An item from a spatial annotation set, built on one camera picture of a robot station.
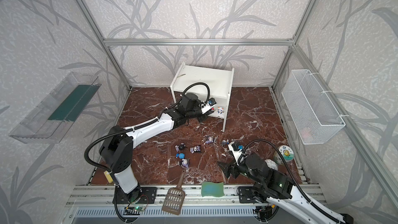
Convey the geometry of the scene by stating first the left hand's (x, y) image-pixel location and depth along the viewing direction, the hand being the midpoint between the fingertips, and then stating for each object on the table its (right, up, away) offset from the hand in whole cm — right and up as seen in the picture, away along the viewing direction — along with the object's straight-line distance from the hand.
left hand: (213, 104), depth 84 cm
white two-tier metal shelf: (+3, +11, -8) cm, 14 cm away
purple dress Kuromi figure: (-2, -21, +6) cm, 22 cm away
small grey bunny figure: (+6, -23, +5) cm, 24 cm away
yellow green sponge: (-54, -37, -6) cm, 66 cm away
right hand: (+5, -23, -11) cm, 26 cm away
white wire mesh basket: (+40, -5, -22) cm, 47 cm away
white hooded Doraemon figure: (+4, -4, -1) cm, 5 cm away
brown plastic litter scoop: (-18, -44, -13) cm, 50 cm away
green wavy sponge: (-1, -42, -8) cm, 43 cm away
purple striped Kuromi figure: (-15, -31, -3) cm, 35 cm away
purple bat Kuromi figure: (-9, -25, +2) cm, 27 cm away
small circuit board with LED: (-37, -48, -13) cm, 62 cm away
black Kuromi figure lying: (-18, -24, +3) cm, 30 cm away
